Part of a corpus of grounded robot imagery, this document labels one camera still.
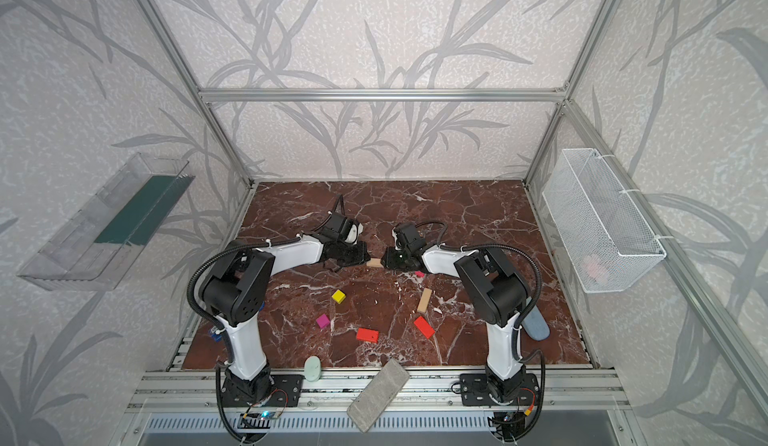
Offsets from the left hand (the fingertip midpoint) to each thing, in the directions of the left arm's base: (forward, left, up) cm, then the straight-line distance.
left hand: (375, 249), depth 96 cm
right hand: (0, -3, -1) cm, 3 cm away
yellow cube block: (-15, +10, -2) cm, 18 cm away
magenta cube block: (-22, +14, -3) cm, 26 cm away
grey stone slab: (-42, -2, +1) cm, 42 cm away
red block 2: (-24, -16, -3) cm, 29 cm away
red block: (-26, +1, -3) cm, 26 cm away
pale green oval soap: (-35, +14, -1) cm, 37 cm away
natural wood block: (-3, 0, -2) cm, 4 cm away
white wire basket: (-18, -52, +33) cm, 64 cm away
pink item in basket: (-16, -56, +18) cm, 61 cm away
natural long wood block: (-16, -16, -3) cm, 23 cm away
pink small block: (-7, -15, -3) cm, 16 cm away
